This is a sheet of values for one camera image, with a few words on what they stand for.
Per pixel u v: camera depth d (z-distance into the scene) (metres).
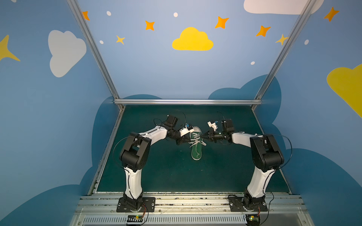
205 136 0.91
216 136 0.86
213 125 0.93
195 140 0.93
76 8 0.69
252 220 0.73
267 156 0.52
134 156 0.52
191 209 0.73
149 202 0.76
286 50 0.85
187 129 0.83
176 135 0.83
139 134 0.56
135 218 0.73
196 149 0.92
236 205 0.75
